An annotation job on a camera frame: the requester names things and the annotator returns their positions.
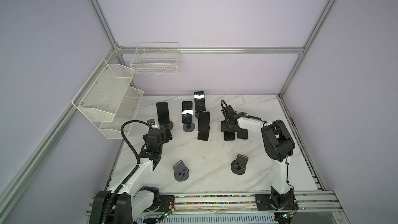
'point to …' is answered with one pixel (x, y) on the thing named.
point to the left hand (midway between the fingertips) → (159, 131)
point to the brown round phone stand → (164, 127)
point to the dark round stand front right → (238, 166)
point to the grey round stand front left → (181, 172)
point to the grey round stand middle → (188, 127)
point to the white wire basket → (157, 58)
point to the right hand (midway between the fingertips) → (226, 127)
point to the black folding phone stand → (203, 135)
